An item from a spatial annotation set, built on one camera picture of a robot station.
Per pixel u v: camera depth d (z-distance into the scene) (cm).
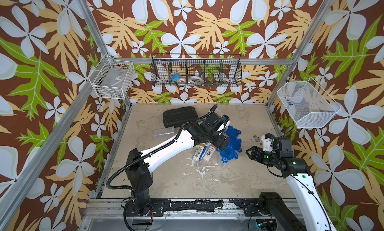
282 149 56
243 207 74
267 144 69
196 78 99
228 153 81
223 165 84
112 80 86
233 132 105
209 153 91
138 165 43
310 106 81
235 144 99
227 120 66
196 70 99
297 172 48
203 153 93
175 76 97
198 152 91
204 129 57
